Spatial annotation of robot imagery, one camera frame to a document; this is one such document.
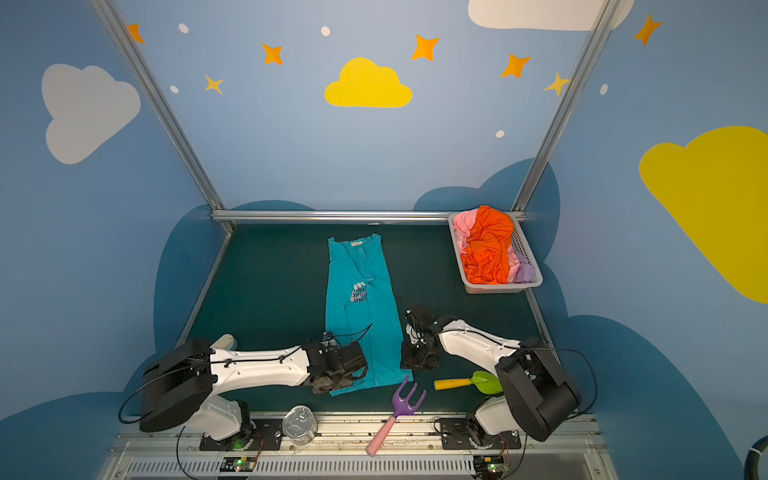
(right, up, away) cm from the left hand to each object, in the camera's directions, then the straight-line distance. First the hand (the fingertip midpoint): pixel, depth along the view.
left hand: (349, 387), depth 82 cm
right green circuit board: (+35, -14, -11) cm, 40 cm away
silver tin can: (-11, -4, -11) cm, 16 cm away
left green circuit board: (-25, -13, -12) cm, 31 cm away
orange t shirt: (+45, +37, +19) cm, 61 cm away
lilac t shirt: (+56, +31, +13) cm, 65 cm away
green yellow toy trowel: (+38, +2, -1) cm, 38 cm away
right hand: (+17, +6, +3) cm, 18 cm away
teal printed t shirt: (+2, +21, +18) cm, 27 cm away
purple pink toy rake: (+14, -4, -3) cm, 15 cm away
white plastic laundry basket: (+60, +46, +26) cm, 80 cm away
